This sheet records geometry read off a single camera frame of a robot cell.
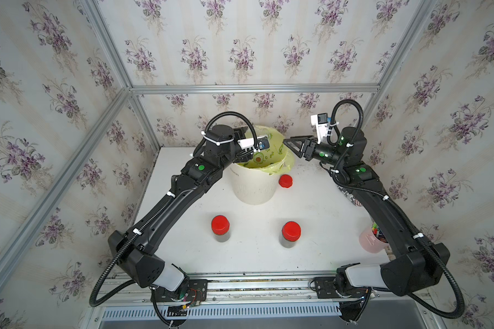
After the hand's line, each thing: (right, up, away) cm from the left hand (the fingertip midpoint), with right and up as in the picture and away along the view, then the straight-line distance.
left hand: (245, 131), depth 69 cm
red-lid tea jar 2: (+18, -38, +8) cm, 42 cm away
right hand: (+16, -4, -2) cm, 16 cm away
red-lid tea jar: (-9, -35, +7) cm, 37 cm away
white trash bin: (+4, -20, +13) cm, 24 cm away
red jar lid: (+21, -20, +35) cm, 45 cm away
